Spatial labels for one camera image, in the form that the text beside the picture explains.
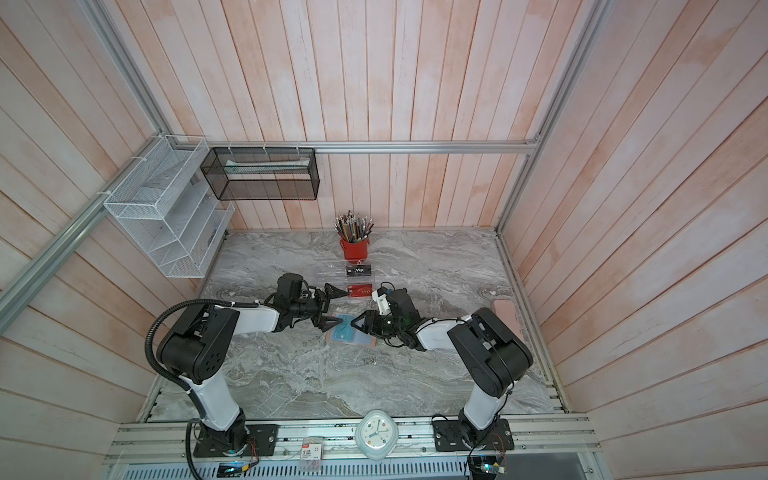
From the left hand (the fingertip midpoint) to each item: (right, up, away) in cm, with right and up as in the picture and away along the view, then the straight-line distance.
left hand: (347, 308), depth 90 cm
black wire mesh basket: (-32, +45, +14) cm, 57 cm away
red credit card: (+3, +5, +9) cm, 10 cm away
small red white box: (-7, -31, -20) cm, 38 cm away
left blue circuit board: (-26, -36, -19) cm, 48 cm away
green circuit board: (+36, -35, -19) cm, 53 cm away
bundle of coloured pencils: (+1, +26, +11) cm, 28 cm away
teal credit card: (-1, -8, +2) cm, 8 cm away
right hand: (+3, -5, -1) cm, 6 cm away
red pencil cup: (+1, +18, +20) cm, 27 cm away
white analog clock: (+9, -28, -18) cm, 34 cm away
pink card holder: (-6, -10, 0) cm, 11 cm away
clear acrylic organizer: (+2, +8, +14) cm, 16 cm away
